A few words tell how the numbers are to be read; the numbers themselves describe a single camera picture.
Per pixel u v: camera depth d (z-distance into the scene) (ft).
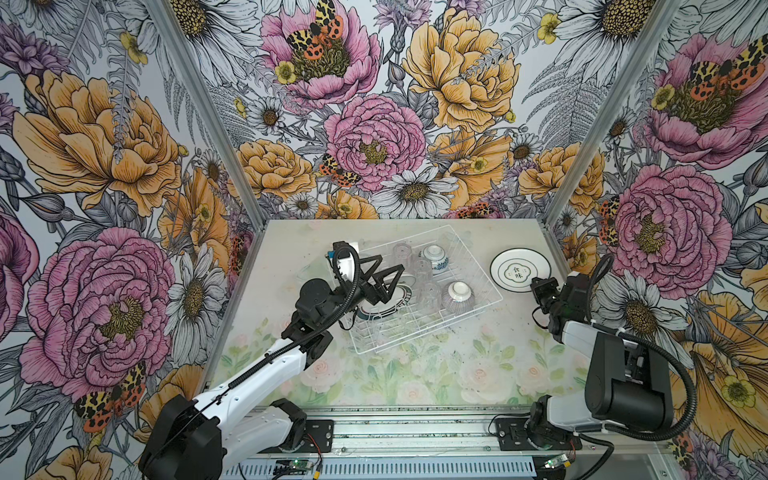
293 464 2.34
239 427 1.75
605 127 3.07
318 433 2.45
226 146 3.20
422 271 3.11
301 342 1.84
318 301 1.81
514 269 3.18
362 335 2.93
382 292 2.04
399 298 3.01
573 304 2.32
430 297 2.92
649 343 2.61
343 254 2.06
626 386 1.47
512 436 2.42
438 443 2.44
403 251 3.28
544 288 2.70
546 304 2.65
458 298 3.01
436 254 3.40
